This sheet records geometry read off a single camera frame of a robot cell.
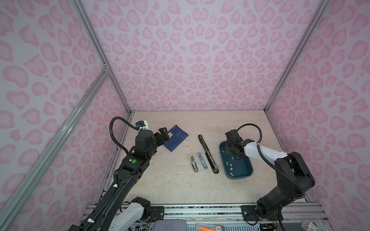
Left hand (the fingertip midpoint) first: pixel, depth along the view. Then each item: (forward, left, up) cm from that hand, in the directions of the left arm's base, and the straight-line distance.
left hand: (161, 129), depth 74 cm
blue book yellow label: (+15, -5, -27) cm, 31 cm away
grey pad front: (-39, -5, -24) cm, 46 cm away
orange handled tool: (-40, -21, -27) cm, 53 cm away
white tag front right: (-40, -70, -25) cm, 84 cm away
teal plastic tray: (-11, -41, -28) cm, 51 cm away
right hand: (+1, -40, -24) cm, 47 cm away
